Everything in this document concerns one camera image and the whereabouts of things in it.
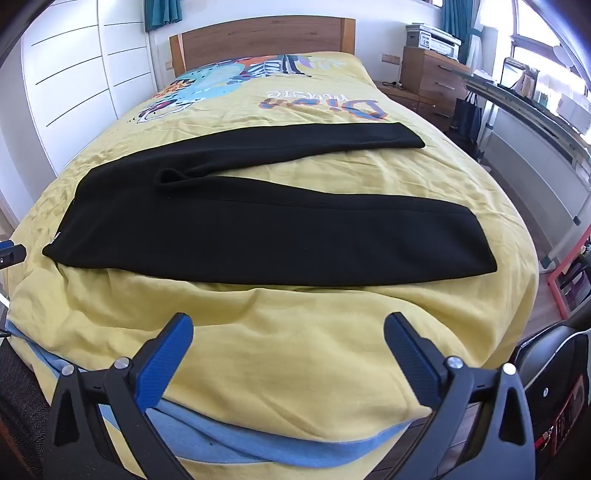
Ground white desk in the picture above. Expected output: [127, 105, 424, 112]
[466, 69, 591, 273]

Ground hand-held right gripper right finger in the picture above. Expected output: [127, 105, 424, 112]
[383, 312, 539, 480]

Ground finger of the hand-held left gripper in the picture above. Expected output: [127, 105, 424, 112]
[0, 239, 27, 267]

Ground yellow printed blanket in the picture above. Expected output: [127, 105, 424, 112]
[4, 52, 541, 462]

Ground black chair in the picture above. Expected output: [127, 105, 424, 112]
[508, 318, 591, 480]

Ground white printer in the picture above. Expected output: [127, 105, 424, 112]
[405, 24, 462, 61]

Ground teal curtain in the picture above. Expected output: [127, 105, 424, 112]
[441, 0, 485, 70]
[143, 0, 183, 32]

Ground low wooden cabinet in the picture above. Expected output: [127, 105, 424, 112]
[374, 80, 458, 134]

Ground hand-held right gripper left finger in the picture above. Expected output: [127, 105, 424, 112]
[48, 313, 204, 480]

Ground dark bag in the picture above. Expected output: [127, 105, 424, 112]
[450, 90, 483, 141]

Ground red frame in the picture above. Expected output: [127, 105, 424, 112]
[547, 231, 591, 319]

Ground wooden headboard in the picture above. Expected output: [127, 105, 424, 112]
[169, 17, 356, 78]

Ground black pants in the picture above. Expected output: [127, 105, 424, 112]
[42, 122, 497, 285]

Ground wooden drawer chest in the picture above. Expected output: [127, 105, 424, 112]
[399, 45, 474, 102]

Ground white wardrobe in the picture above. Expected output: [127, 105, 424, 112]
[21, 0, 158, 176]

